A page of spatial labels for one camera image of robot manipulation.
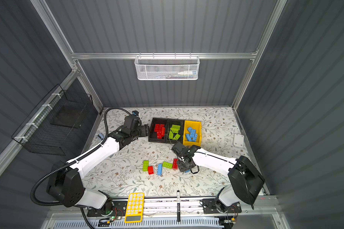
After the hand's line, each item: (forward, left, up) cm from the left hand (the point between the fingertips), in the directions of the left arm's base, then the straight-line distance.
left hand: (145, 128), depth 85 cm
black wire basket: (-6, +47, +9) cm, 48 cm away
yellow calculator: (-40, +4, -17) cm, 43 cm away
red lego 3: (+7, -9, -13) cm, 18 cm away
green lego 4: (+7, -15, -17) cm, 24 cm away
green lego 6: (+6, -19, -18) cm, 27 cm away
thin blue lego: (-18, -8, -18) cm, 27 cm away
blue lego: (-23, -24, -7) cm, 34 cm away
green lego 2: (-15, -13, -18) cm, 27 cm away
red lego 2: (+16, -8, -17) cm, 24 cm away
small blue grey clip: (+6, +36, -17) cm, 40 cm away
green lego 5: (+11, -18, -17) cm, 27 cm away
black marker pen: (-38, -19, -18) cm, 46 cm away
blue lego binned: (+12, -29, -17) cm, 35 cm away
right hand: (-17, -24, -15) cm, 33 cm away
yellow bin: (+14, -34, -16) cm, 40 cm away
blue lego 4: (+6, -29, -13) cm, 33 cm away
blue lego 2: (+3, -27, -16) cm, 32 cm away
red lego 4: (+7, -6, -17) cm, 19 cm away
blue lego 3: (+4, -31, -15) cm, 35 cm away
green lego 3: (+13, -18, -16) cm, 27 cm away
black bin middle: (+20, -13, -19) cm, 31 cm away
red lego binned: (+12, -4, -16) cm, 20 cm away
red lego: (-15, -17, -18) cm, 30 cm away
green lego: (-16, +1, -17) cm, 23 cm away
